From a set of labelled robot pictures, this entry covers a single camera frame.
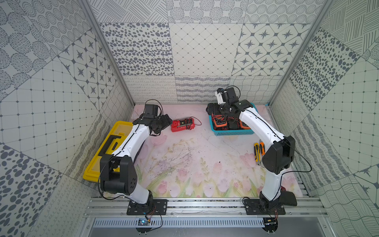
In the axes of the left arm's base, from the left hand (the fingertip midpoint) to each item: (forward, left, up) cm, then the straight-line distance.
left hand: (167, 120), depth 88 cm
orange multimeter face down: (+5, -33, -6) cm, 34 cm away
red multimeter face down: (+7, -8, -13) cm, 17 cm away
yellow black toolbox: (-12, +27, 0) cm, 30 cm away
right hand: (+5, -28, +4) cm, 29 cm away
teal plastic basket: (+1, -39, -14) cm, 41 cm away
